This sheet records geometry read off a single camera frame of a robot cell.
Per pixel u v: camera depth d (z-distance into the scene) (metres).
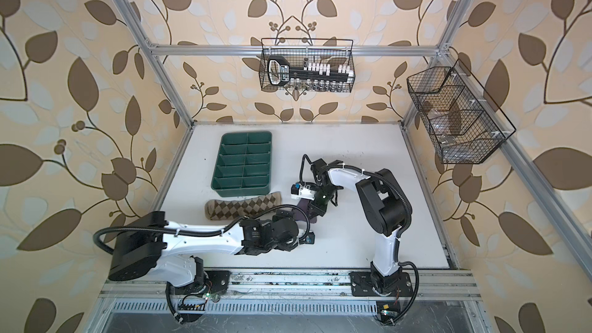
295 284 0.75
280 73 0.85
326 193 0.78
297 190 0.82
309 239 0.69
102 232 0.41
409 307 0.69
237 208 0.91
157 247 0.44
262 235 0.60
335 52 0.91
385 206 0.51
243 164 0.99
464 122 0.73
